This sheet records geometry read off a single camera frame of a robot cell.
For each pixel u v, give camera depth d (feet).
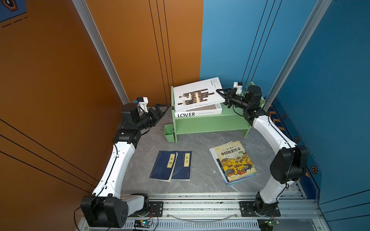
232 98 2.30
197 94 2.53
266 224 2.31
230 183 2.69
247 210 2.38
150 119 2.04
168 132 3.34
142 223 2.32
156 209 2.41
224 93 2.42
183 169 2.82
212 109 2.48
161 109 2.19
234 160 2.93
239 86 2.45
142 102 2.15
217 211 2.43
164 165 2.90
